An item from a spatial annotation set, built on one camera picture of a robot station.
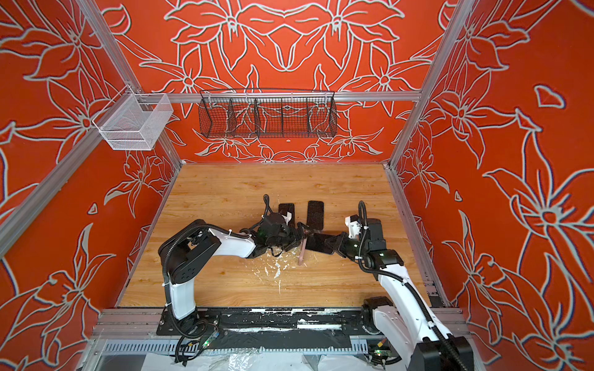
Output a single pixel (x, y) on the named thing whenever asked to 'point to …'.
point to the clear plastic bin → (134, 121)
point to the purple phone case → (316, 242)
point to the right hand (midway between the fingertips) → (323, 241)
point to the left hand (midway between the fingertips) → (310, 235)
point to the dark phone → (315, 215)
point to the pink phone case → (300, 260)
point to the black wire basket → (267, 114)
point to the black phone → (283, 208)
